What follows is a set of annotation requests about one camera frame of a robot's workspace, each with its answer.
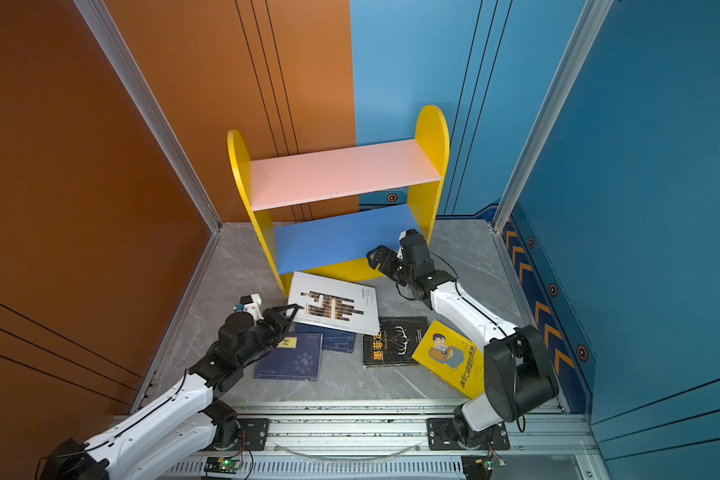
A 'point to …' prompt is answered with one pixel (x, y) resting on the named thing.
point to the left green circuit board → (230, 464)
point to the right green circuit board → (477, 467)
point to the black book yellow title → (398, 339)
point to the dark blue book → (332, 339)
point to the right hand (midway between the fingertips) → (373, 260)
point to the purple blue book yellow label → (297, 356)
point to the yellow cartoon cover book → (453, 358)
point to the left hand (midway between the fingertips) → (300, 305)
